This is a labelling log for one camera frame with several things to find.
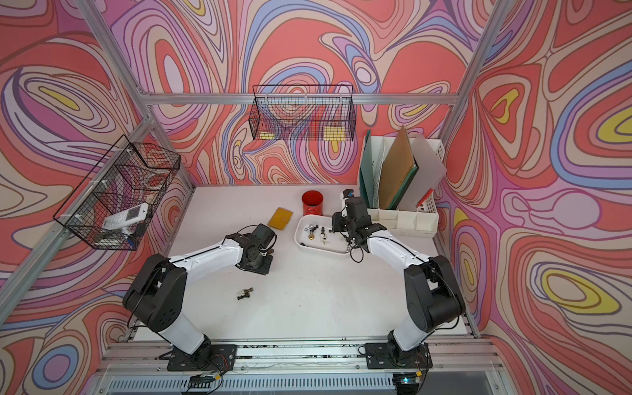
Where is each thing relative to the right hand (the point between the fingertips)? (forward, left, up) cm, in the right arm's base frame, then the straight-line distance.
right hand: (336, 222), depth 91 cm
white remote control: (-11, +62, +21) cm, 66 cm away
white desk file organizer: (+5, -37, -9) cm, 38 cm away
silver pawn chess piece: (+6, +11, -11) cm, 17 cm away
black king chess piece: (+5, +9, -11) cm, 15 cm away
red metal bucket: (+11, +9, -1) cm, 15 cm away
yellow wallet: (+11, +24, -10) cm, 28 cm away
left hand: (-13, +27, -10) cm, 32 cm away
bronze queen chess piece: (+4, +5, -11) cm, 13 cm away
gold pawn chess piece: (+2, +10, -11) cm, 15 cm away
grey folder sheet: (+9, -34, +15) cm, 38 cm away
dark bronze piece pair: (-22, +34, -11) cm, 42 cm away
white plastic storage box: (+4, +8, -12) cm, 15 cm away
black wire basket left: (-4, +71, +19) cm, 74 cm away
